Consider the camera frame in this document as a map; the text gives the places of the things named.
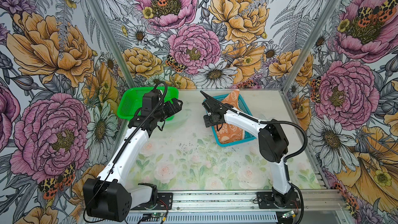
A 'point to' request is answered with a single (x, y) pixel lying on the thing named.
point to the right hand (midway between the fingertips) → (211, 124)
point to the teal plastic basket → (243, 107)
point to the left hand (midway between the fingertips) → (177, 110)
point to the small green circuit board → (157, 214)
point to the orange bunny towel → (229, 133)
